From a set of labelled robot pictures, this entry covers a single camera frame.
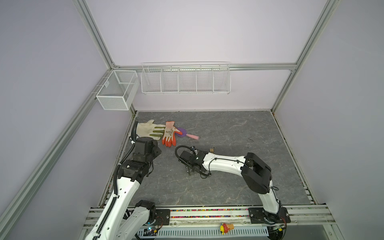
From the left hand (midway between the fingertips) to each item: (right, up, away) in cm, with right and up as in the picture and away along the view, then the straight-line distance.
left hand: (155, 148), depth 76 cm
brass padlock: (+31, -5, +23) cm, 39 cm away
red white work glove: (+2, +4, +27) cm, 27 cm away
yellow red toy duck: (+34, -36, -7) cm, 50 cm away
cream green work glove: (-14, +9, +34) cm, 37 cm away
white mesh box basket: (-32, +35, +25) cm, 54 cm away
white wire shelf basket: (+14, +43, +23) cm, 51 cm away
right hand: (+21, -14, +13) cm, 28 cm away
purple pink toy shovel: (+12, +5, +30) cm, 33 cm away
